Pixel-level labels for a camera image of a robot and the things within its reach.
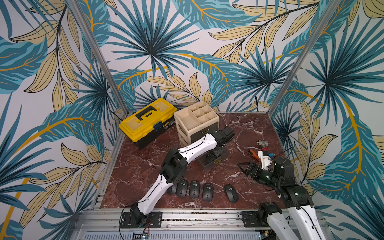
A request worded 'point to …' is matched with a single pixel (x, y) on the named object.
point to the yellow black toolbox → (143, 125)
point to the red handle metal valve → (263, 143)
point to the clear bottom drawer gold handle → (217, 161)
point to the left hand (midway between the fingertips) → (213, 149)
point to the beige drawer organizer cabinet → (193, 121)
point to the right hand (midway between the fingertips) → (242, 167)
